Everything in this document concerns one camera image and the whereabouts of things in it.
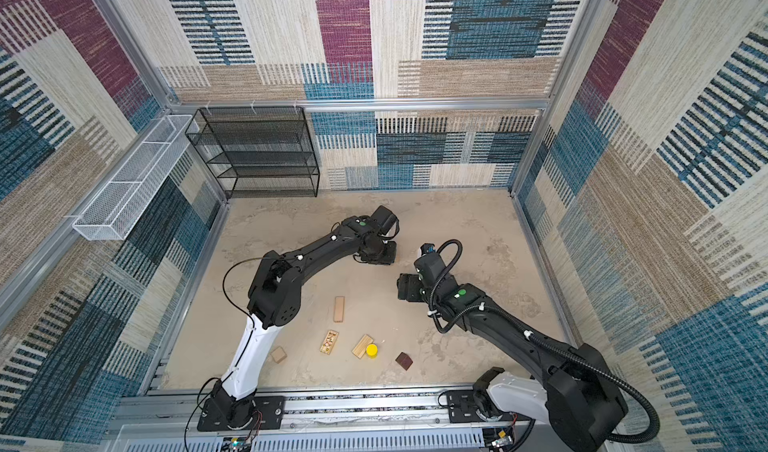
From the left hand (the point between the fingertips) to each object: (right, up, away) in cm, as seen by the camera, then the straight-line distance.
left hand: (393, 256), depth 96 cm
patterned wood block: (-18, -22, -13) cm, 31 cm away
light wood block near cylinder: (-9, -23, -13) cm, 28 cm away
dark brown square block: (+3, -26, -16) cm, 30 cm away
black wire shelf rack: (-49, +36, +13) cm, 62 cm away
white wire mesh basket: (-66, +13, -25) cm, 72 cm away
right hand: (+5, -7, -12) cm, 15 cm away
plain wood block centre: (-16, -15, -6) cm, 23 cm away
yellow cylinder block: (-6, -24, -15) cm, 28 cm away
